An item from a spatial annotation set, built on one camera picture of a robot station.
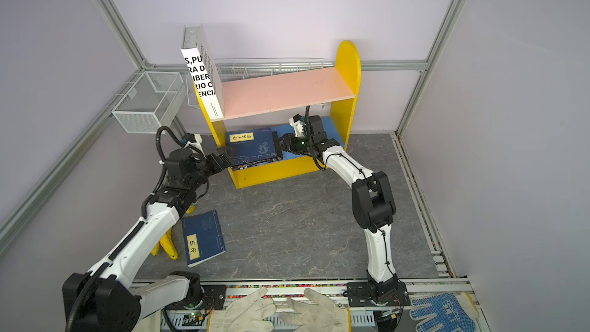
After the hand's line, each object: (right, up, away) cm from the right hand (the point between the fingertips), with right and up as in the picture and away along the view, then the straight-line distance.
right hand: (277, 145), depth 89 cm
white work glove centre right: (+15, -54, -18) cm, 59 cm away
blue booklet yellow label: (-10, 0, 0) cm, 10 cm away
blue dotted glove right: (+57, -53, -18) cm, 80 cm away
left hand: (-17, -3, -11) cm, 20 cm away
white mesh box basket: (-58, +19, +12) cm, 62 cm away
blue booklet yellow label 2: (-28, -35, -3) cm, 45 cm away
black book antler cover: (0, -5, +2) cm, 6 cm away
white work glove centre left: (-7, -54, -18) cm, 57 cm away
